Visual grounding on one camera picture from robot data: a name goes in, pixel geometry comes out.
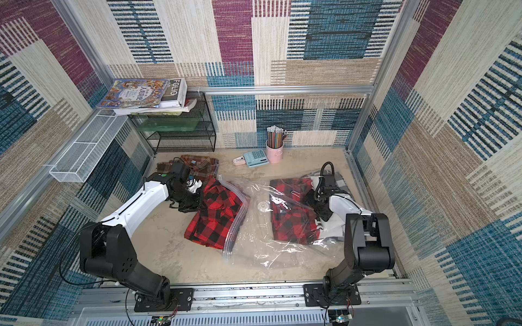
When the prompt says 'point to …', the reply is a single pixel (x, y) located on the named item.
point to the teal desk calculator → (255, 158)
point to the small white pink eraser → (239, 161)
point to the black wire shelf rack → (193, 131)
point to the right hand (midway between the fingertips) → (311, 202)
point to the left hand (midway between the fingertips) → (206, 206)
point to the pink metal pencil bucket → (274, 155)
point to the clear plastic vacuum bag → (253, 243)
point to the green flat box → (167, 124)
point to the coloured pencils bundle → (275, 136)
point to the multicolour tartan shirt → (199, 166)
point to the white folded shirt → (335, 225)
